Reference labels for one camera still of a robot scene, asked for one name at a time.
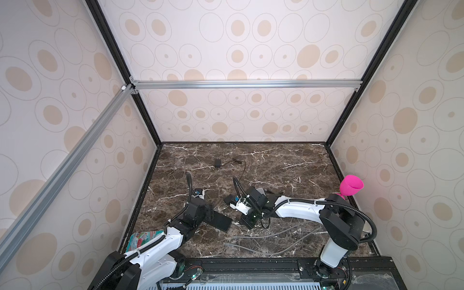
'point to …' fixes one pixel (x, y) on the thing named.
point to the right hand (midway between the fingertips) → (241, 221)
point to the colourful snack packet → (137, 238)
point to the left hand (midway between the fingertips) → (212, 203)
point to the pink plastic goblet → (350, 185)
